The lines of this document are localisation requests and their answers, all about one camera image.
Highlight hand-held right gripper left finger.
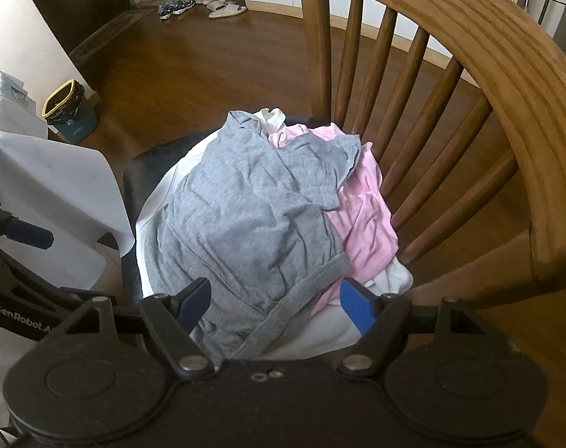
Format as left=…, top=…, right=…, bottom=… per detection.
left=61, top=277, right=216, bottom=375

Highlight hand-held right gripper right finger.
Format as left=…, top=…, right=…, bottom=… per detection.
left=336, top=277, right=494, bottom=377

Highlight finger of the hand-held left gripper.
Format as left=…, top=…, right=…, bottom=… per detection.
left=0, top=198, right=81, bottom=302

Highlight grey t-shirt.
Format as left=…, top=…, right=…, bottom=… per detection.
left=145, top=111, right=362, bottom=361

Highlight white garment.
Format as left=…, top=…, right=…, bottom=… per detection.
left=137, top=108, right=415, bottom=361

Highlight white marble-pattern tablecloth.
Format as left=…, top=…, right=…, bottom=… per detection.
left=0, top=131, right=137, bottom=435

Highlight pink garment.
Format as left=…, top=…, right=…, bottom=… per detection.
left=269, top=122, right=400, bottom=317

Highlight teal trash bin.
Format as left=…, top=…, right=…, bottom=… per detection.
left=41, top=79, right=99, bottom=146

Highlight white paper sheets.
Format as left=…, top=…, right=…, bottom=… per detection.
left=0, top=69, right=49, bottom=136

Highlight brown doormat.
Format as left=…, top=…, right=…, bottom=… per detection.
left=68, top=7, right=158, bottom=64

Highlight wooden spindle-back chair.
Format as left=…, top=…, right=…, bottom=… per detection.
left=296, top=0, right=566, bottom=312

